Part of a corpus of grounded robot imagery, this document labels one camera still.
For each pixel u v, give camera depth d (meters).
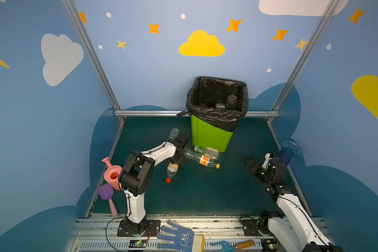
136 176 0.50
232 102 0.93
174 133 1.08
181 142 0.78
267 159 0.76
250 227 0.75
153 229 0.74
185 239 0.71
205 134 0.88
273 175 0.64
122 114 1.19
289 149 0.83
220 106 0.98
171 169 0.91
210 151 1.00
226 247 0.70
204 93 1.01
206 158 0.93
